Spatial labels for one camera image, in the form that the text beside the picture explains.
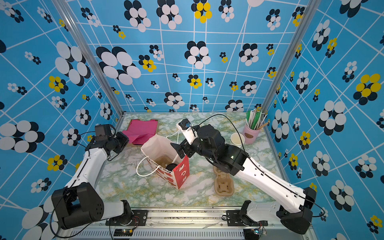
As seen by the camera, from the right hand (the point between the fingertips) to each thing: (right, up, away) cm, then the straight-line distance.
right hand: (181, 135), depth 63 cm
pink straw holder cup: (+42, -2, +33) cm, 53 cm away
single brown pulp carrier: (-14, -18, +28) cm, 36 cm away
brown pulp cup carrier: (+22, -29, +20) cm, 41 cm away
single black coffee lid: (-7, -17, +14) cm, 23 cm away
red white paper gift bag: (-15, -7, +21) cm, 27 cm away
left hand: (-32, -2, +23) cm, 40 cm away
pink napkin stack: (-36, 0, +48) cm, 60 cm away
